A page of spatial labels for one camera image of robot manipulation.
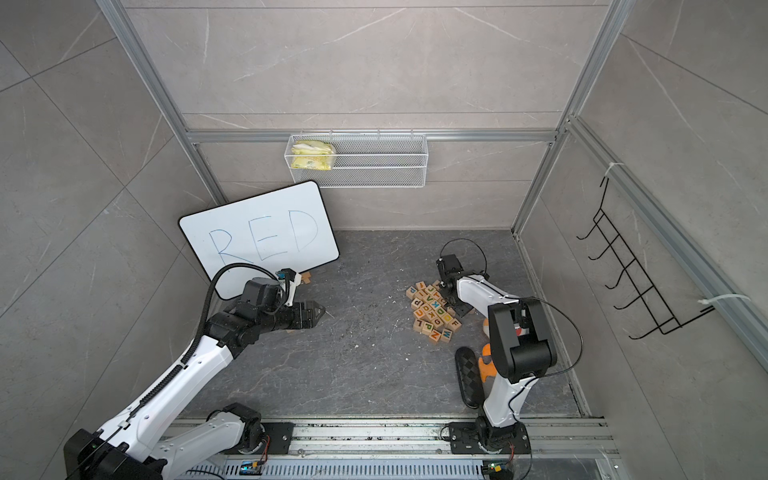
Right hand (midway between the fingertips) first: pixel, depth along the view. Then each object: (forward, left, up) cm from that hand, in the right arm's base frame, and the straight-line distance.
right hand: (456, 298), depth 97 cm
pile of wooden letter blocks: (-6, +8, 0) cm, 10 cm away
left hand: (-11, +42, +15) cm, 46 cm away
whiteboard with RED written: (+17, +55, +18) cm, 60 cm away
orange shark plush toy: (-22, -5, -1) cm, 22 cm away
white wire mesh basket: (+39, +32, +28) cm, 58 cm away
